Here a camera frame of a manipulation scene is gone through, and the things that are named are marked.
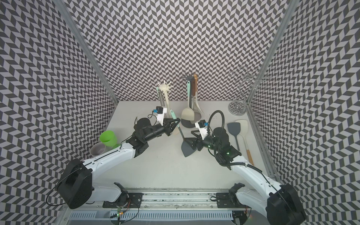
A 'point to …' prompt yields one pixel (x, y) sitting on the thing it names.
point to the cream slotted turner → (161, 96)
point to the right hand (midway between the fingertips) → (188, 138)
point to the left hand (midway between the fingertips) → (179, 121)
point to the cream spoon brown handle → (197, 106)
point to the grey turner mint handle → (186, 146)
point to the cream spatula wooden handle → (244, 125)
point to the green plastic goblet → (109, 138)
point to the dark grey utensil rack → (197, 115)
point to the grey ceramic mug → (99, 149)
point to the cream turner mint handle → (188, 114)
